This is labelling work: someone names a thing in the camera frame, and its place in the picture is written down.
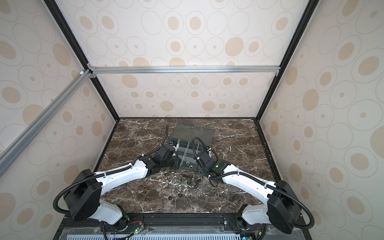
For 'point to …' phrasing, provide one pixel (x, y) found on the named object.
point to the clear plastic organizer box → (189, 139)
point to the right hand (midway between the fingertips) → (203, 166)
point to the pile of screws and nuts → (181, 181)
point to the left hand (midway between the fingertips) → (184, 159)
